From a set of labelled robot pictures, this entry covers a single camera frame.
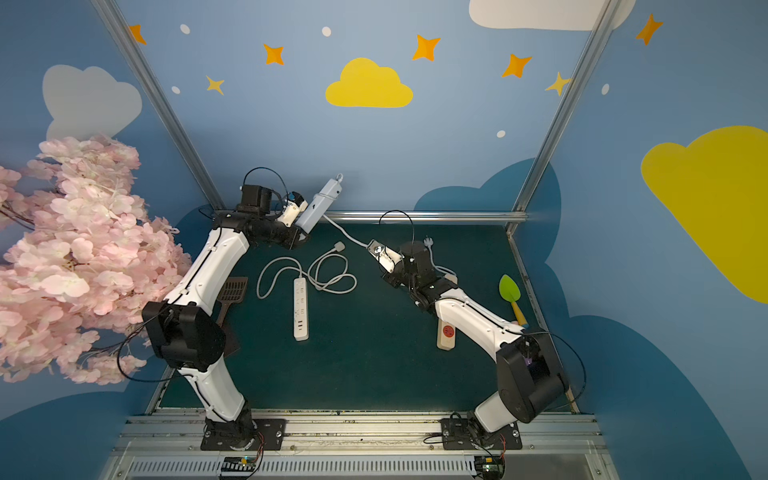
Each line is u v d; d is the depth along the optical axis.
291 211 0.77
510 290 1.02
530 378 0.44
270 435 0.75
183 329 0.47
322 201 0.85
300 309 0.96
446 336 0.88
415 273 0.64
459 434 0.75
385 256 0.72
